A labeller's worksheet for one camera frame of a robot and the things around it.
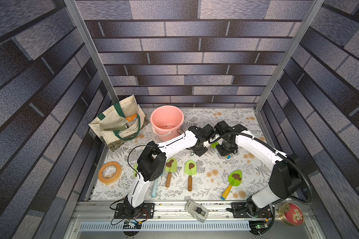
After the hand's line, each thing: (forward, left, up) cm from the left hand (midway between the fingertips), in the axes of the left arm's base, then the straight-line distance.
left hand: (200, 149), depth 88 cm
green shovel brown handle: (-9, +6, -8) cm, 13 cm away
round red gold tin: (-32, -43, -5) cm, 54 cm away
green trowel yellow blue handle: (-3, -6, +10) cm, 13 cm away
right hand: (-2, -13, +2) cm, 13 cm away
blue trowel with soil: (-21, +26, -6) cm, 34 cm away
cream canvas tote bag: (+24, +54, -3) cm, 59 cm away
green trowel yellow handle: (-15, -20, -7) cm, 26 cm away
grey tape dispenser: (-32, +2, -3) cm, 32 cm away
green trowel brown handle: (-7, +17, -8) cm, 20 cm away
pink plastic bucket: (+25, +22, -4) cm, 34 cm away
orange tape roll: (-11, +54, -9) cm, 56 cm away
